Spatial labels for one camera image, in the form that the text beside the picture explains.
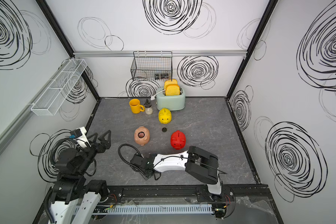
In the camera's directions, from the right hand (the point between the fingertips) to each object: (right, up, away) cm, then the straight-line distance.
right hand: (146, 172), depth 82 cm
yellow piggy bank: (+10, +33, +17) cm, 38 cm away
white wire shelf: (-49, +41, -10) cm, 64 cm away
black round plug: (-4, +21, +6) cm, 22 cm away
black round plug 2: (+10, +23, +18) cm, 31 cm away
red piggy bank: (+19, +18, +3) cm, 26 cm away
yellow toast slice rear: (+17, +57, +18) cm, 62 cm away
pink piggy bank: (-3, +17, +5) cm, 18 cm away
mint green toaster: (+17, +42, +26) cm, 52 cm away
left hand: (-18, +26, -16) cm, 35 cm away
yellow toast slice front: (+16, +51, +17) cm, 56 cm away
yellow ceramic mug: (-12, +40, +23) cm, 48 cm away
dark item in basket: (+10, +58, +6) cm, 59 cm away
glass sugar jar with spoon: (-2, +39, +21) cm, 44 cm away
